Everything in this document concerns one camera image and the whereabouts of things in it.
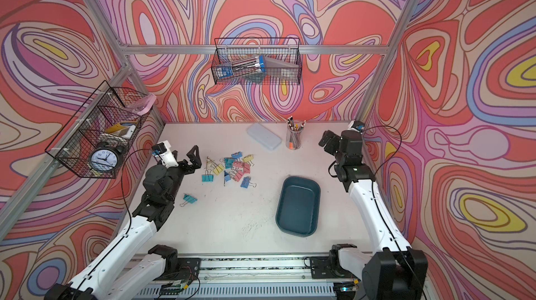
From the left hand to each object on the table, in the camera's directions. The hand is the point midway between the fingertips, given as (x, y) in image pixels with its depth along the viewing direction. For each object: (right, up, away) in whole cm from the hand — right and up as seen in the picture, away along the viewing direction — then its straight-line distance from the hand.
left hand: (189, 149), depth 75 cm
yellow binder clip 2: (+19, -6, +29) cm, 35 cm away
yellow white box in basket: (-23, +7, -1) cm, 24 cm away
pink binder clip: (+14, -9, +26) cm, 30 cm away
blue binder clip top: (+13, -4, +29) cm, 32 cm away
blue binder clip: (+19, -16, +19) cm, 31 cm away
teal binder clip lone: (-5, -21, +11) cm, 25 cm away
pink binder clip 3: (+18, -10, +25) cm, 32 cm away
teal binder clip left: (0, -14, +20) cm, 25 cm away
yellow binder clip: (+5, -11, +23) cm, 26 cm away
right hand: (+55, +3, +4) cm, 55 cm away
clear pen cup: (+41, +6, +25) cm, 48 cm away
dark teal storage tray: (+42, -26, +14) cm, 51 cm away
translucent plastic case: (+27, +6, +36) cm, 45 cm away
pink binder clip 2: (+14, -13, +21) cm, 29 cm away
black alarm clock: (-25, -3, -8) cm, 26 cm away
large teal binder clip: (+10, -8, +24) cm, 26 cm away
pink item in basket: (-23, +18, +9) cm, 31 cm away
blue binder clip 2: (+10, -14, +19) cm, 26 cm away
